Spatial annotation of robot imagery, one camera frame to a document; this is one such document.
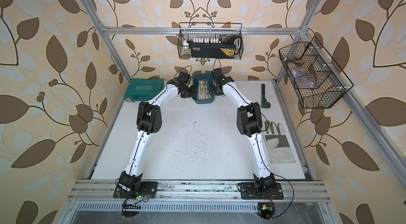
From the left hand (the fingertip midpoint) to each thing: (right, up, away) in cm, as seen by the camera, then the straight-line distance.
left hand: (198, 92), depth 106 cm
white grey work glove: (+47, -31, -19) cm, 59 cm away
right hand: (+11, +1, -2) cm, 11 cm away
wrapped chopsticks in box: (+4, 0, +5) cm, 6 cm away
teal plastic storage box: (+6, +13, +13) cm, 19 cm away
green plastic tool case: (-42, +2, +4) cm, 42 cm away
